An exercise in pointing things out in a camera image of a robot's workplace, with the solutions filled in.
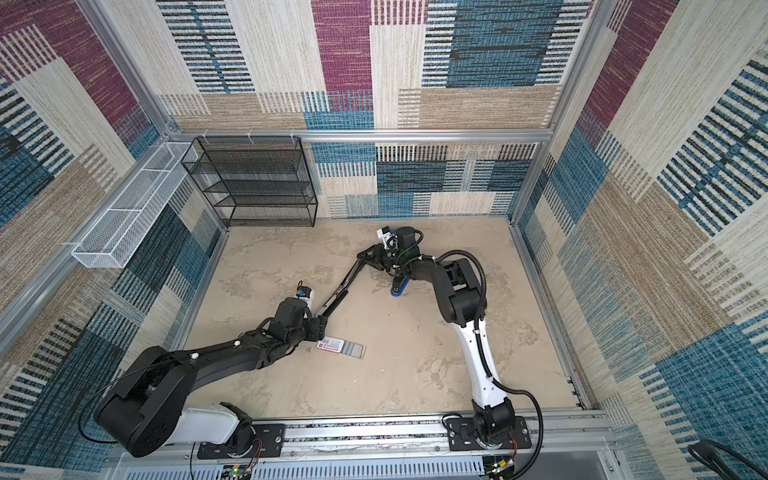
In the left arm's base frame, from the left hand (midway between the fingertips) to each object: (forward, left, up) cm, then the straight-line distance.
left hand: (318, 314), depth 91 cm
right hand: (+20, -12, +2) cm, 23 cm away
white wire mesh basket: (+5, +43, +30) cm, 53 cm away
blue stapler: (+10, -25, +2) cm, 27 cm away
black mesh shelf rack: (+48, +27, +13) cm, 56 cm away
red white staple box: (-8, -4, -3) cm, 9 cm away
